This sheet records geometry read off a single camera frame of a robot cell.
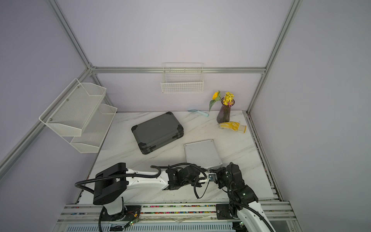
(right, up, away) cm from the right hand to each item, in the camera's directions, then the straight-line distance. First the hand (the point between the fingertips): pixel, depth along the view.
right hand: (210, 171), depth 81 cm
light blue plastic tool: (-7, +39, +42) cm, 58 cm away
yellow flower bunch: (+14, +43, +15) cm, 48 cm away
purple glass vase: (+14, +35, +24) cm, 45 cm away
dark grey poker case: (-34, +22, +17) cm, 44 cm away
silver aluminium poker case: (-2, +8, +10) cm, 13 cm away
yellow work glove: (+22, +26, +29) cm, 45 cm away
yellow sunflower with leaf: (+6, +45, +15) cm, 48 cm away
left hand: (-3, 0, 0) cm, 3 cm away
